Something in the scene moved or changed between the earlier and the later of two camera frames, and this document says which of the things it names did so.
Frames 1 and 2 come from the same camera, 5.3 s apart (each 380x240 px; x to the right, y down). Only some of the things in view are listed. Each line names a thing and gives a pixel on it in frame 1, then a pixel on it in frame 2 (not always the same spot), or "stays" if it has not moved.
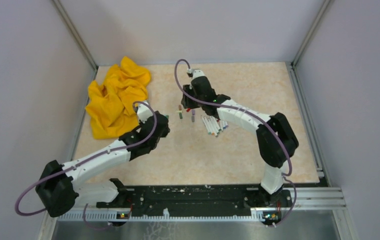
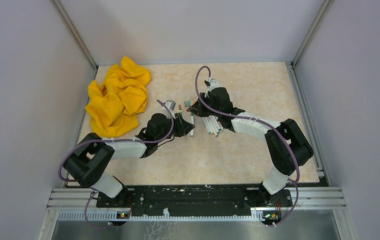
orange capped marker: x=207 y=121 stays
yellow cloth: x=110 y=108 stays
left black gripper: x=167 y=130 → x=183 y=126
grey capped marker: x=213 y=126 stays
